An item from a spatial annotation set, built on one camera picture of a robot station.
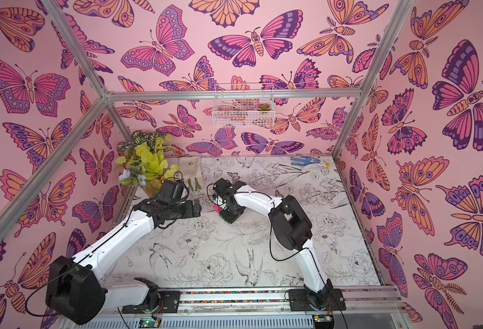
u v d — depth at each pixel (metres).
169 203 0.63
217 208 0.94
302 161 1.17
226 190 0.70
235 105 1.00
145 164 0.93
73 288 0.40
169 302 0.73
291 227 0.54
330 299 0.67
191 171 1.13
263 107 0.92
